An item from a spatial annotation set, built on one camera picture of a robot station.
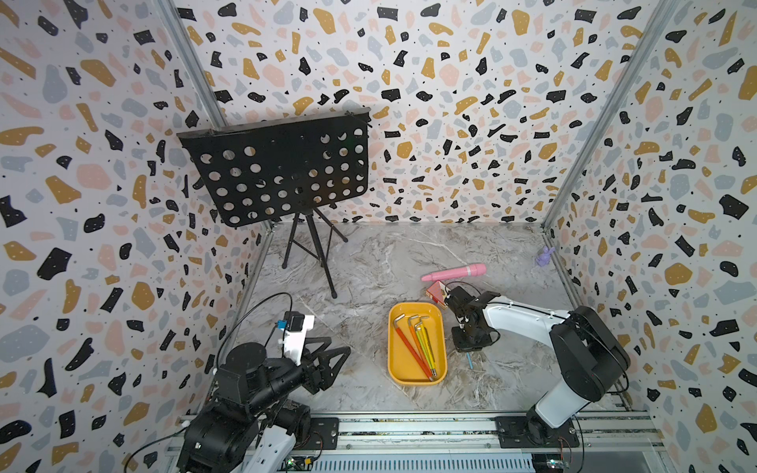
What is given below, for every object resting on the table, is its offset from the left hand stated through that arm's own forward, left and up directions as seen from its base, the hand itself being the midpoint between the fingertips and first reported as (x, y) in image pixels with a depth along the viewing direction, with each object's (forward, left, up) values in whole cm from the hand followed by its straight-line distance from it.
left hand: (341, 346), depth 60 cm
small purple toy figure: (+42, -66, -24) cm, 82 cm away
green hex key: (+11, -19, -27) cm, 35 cm away
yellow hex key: (+11, -20, -26) cm, 35 cm away
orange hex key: (+12, -18, -28) cm, 35 cm away
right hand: (+11, -32, -28) cm, 44 cm away
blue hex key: (+6, -33, -27) cm, 43 cm away
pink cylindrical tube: (+37, -38, -24) cm, 58 cm away
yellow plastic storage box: (+5, -13, -28) cm, 31 cm away
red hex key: (+13, -14, -27) cm, 33 cm away
